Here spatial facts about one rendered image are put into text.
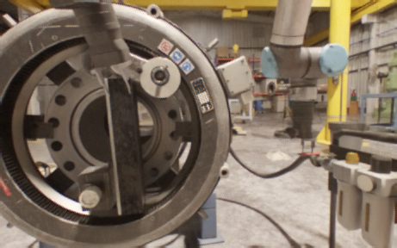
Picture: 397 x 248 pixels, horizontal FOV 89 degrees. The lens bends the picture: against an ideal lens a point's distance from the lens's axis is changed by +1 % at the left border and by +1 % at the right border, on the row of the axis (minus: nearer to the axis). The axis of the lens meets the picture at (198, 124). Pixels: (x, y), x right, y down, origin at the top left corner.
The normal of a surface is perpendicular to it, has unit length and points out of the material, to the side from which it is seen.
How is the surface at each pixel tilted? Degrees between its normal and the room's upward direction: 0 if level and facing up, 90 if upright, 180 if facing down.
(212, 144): 90
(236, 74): 90
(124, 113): 90
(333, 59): 90
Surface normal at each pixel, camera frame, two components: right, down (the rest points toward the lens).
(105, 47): -0.08, 0.43
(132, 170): 0.17, 0.08
